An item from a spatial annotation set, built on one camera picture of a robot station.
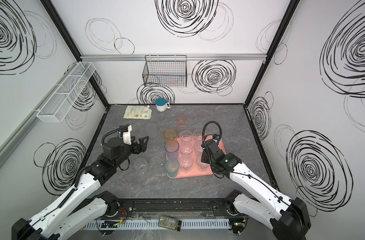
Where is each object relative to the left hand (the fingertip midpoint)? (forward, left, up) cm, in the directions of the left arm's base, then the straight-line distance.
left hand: (142, 136), depth 76 cm
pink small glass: (+27, -18, -17) cm, 37 cm away
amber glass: (+9, -13, -10) cm, 19 cm away
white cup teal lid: (+38, -3, -15) cm, 41 cm away
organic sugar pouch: (+35, +16, -21) cm, 44 cm away
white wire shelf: (+9, +42, +12) cm, 44 cm away
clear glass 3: (-8, -32, -18) cm, 38 cm away
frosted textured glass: (+17, +2, -18) cm, 25 cm away
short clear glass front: (-8, +4, -19) cm, 21 cm away
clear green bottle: (-35, -17, -16) cm, 42 cm away
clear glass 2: (+6, -30, -19) cm, 36 cm away
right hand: (-4, -32, -9) cm, 33 cm away
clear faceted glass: (+12, -22, -17) cm, 31 cm away
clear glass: (+13, -30, -17) cm, 37 cm away
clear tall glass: (-7, -23, -15) cm, 28 cm away
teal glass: (-8, -15, -18) cm, 25 cm away
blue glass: (+1, -14, -12) cm, 18 cm away
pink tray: (+2, -24, -16) cm, 28 cm away
